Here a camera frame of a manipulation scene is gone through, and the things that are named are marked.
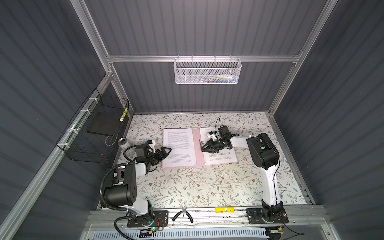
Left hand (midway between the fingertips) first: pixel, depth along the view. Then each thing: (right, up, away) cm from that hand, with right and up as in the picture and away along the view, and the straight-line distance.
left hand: (167, 152), depth 93 cm
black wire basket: (-33, +12, -20) cm, 40 cm away
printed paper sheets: (+36, -3, +2) cm, 36 cm away
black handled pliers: (+11, -27, -17) cm, 34 cm away
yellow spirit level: (+32, -26, -18) cm, 45 cm away
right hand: (+23, 0, +5) cm, 24 cm away
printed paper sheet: (+8, +5, +9) cm, 13 cm away
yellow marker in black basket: (-22, +22, -11) cm, 33 cm away
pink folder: (+20, -2, +5) cm, 21 cm away
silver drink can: (-25, +7, -6) cm, 27 cm away
